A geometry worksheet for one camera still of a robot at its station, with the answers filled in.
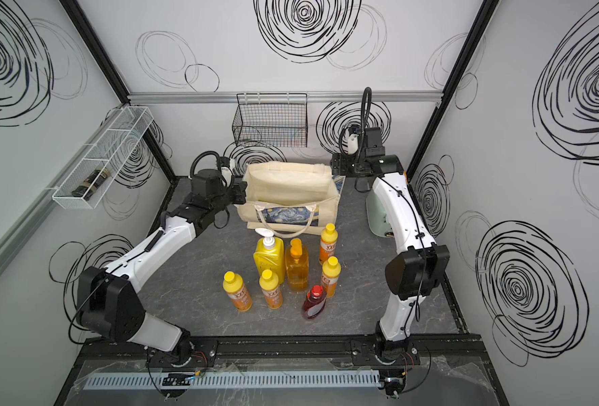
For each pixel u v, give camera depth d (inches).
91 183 26.3
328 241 30.5
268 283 26.6
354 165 27.3
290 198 40.3
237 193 29.0
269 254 28.8
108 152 29.0
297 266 29.2
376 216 35.9
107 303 16.7
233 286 26.4
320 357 29.2
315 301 27.3
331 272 27.7
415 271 18.5
